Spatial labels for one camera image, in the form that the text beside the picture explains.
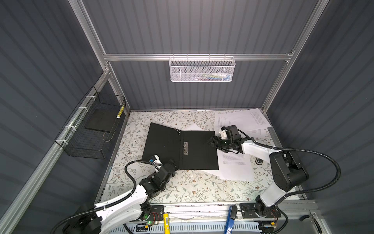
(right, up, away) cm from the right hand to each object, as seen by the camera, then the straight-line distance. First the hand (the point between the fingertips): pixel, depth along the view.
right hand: (213, 145), depth 92 cm
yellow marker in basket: (-54, +21, -11) cm, 59 cm away
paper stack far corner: (+34, +15, +21) cm, 43 cm away
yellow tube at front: (-26, -34, -23) cm, 49 cm away
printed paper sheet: (-13, +11, +17) cm, 24 cm away
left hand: (-26, -10, -8) cm, 29 cm away
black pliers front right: (+46, -34, -20) cm, 61 cm away
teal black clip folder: (-16, -4, +4) cm, 17 cm away
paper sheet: (+13, -14, 0) cm, 19 cm away
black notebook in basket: (-63, +16, -13) cm, 66 cm away
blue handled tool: (+5, -33, -23) cm, 40 cm away
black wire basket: (-65, +9, -21) cm, 69 cm away
